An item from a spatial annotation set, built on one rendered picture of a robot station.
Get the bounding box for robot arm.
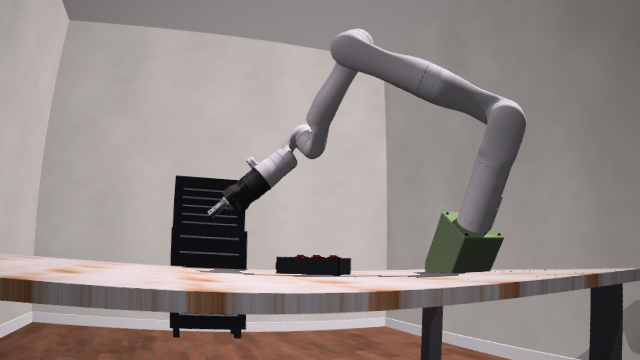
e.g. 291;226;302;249
268;29;526;233

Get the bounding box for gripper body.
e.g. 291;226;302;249
222;157;283;215

